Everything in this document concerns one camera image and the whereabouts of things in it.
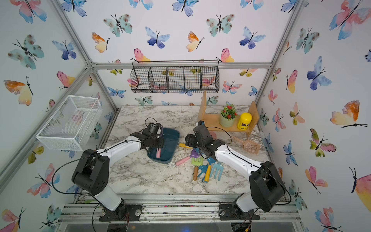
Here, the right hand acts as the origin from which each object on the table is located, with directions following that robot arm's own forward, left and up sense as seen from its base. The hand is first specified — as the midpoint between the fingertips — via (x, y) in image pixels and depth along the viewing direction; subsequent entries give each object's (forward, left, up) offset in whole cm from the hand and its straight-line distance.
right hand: (190, 137), depth 84 cm
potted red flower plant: (+15, -22, +3) cm, 27 cm away
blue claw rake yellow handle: (-13, -10, -15) cm, 22 cm away
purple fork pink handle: (-6, +19, -9) cm, 22 cm away
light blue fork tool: (-10, -17, -17) cm, 26 cm away
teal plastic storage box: (-6, +16, -13) cm, 21 cm away
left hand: (+2, +17, -8) cm, 19 cm away
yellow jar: (+14, -33, 0) cm, 36 cm away
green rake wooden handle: (-8, -4, -15) cm, 18 cm away
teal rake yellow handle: (0, -4, -13) cm, 14 cm away
